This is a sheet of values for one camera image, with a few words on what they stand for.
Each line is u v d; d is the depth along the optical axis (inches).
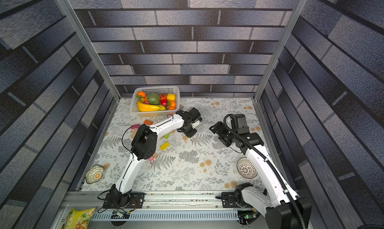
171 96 44.4
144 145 23.1
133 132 39.2
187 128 33.2
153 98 42.2
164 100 43.8
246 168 32.8
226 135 25.5
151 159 24.4
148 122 40.9
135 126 40.0
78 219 25.9
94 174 32.0
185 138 37.7
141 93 43.4
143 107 40.7
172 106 43.0
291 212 14.4
